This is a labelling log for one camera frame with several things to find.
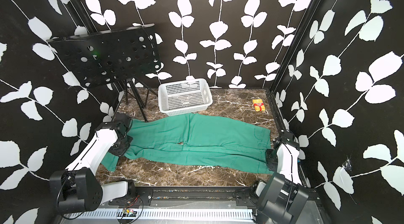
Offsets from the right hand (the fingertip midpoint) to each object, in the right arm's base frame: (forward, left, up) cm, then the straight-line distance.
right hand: (267, 157), depth 82 cm
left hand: (+4, +75, +5) cm, 75 cm away
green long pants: (+13, +39, -5) cm, 41 cm away
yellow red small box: (+39, -4, -4) cm, 40 cm away
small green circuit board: (-25, +68, -4) cm, 72 cm away
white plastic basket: (+45, +50, -3) cm, 68 cm away
